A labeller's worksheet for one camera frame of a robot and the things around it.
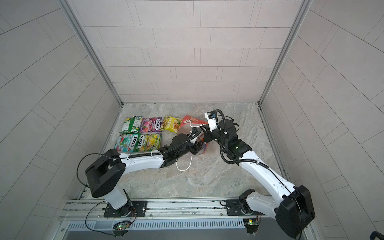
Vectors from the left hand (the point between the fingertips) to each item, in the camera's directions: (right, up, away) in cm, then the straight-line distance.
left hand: (205, 137), depth 82 cm
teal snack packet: (-47, -5, +9) cm, 48 cm away
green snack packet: (-49, +6, +17) cm, 52 cm away
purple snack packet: (-37, +6, +18) cm, 41 cm away
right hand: (-3, +7, -7) cm, 10 cm away
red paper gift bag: (-10, +9, -7) cm, 15 cm away
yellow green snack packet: (-23, +7, +17) cm, 29 cm away
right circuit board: (+21, -38, -14) cm, 46 cm away
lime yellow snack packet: (-35, -4, +9) cm, 36 cm away
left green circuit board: (-37, -36, -18) cm, 55 cm away
